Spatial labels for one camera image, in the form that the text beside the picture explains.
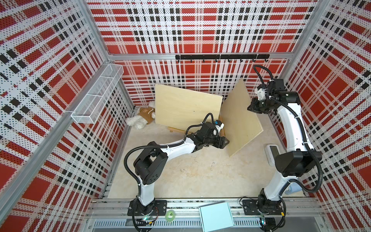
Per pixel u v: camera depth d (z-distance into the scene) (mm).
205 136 680
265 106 650
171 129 1041
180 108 902
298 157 448
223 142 762
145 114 1069
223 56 887
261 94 702
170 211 734
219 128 778
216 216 680
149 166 482
